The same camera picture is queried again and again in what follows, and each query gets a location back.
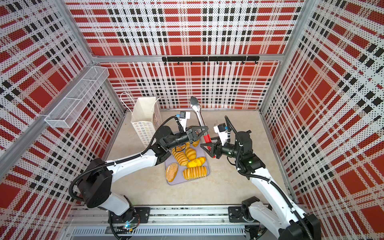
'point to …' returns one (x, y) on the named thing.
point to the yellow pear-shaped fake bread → (197, 162)
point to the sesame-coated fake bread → (171, 171)
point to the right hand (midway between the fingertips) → (204, 144)
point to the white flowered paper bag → (147, 118)
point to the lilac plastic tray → (179, 177)
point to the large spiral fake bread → (197, 172)
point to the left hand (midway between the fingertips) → (208, 130)
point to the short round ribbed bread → (190, 153)
